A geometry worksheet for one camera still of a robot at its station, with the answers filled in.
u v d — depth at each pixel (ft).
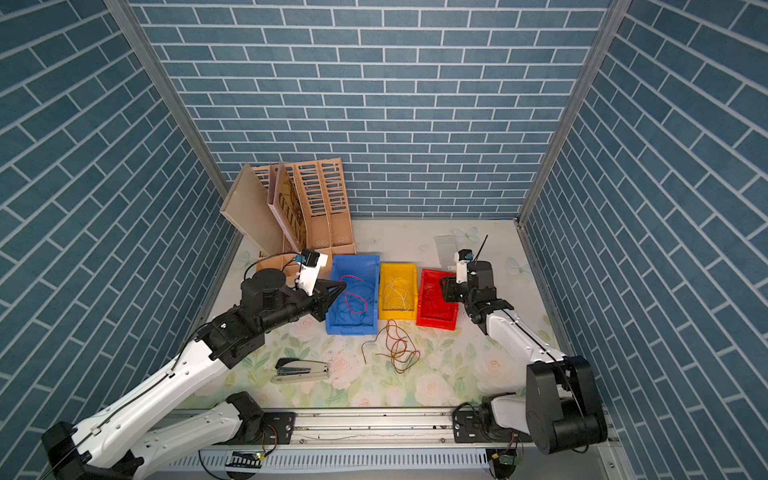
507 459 2.31
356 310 3.10
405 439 2.41
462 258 2.58
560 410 1.35
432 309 3.15
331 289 2.08
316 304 1.97
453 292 2.58
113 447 1.29
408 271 3.30
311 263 1.90
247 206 3.09
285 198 3.14
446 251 3.71
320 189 3.60
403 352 2.84
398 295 3.19
